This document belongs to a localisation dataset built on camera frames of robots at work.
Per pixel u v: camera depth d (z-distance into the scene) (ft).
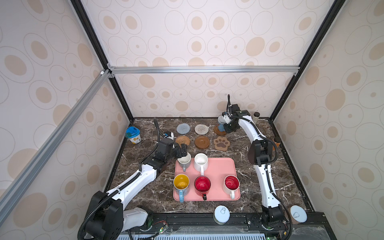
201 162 2.80
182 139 3.49
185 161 3.03
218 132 3.67
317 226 2.39
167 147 2.06
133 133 3.19
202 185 2.80
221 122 3.37
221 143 3.43
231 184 2.79
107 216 1.30
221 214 2.34
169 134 2.44
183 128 3.70
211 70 4.78
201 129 3.70
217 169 3.03
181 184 2.79
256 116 3.64
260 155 2.20
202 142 3.47
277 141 3.11
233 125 2.96
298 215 2.34
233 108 2.87
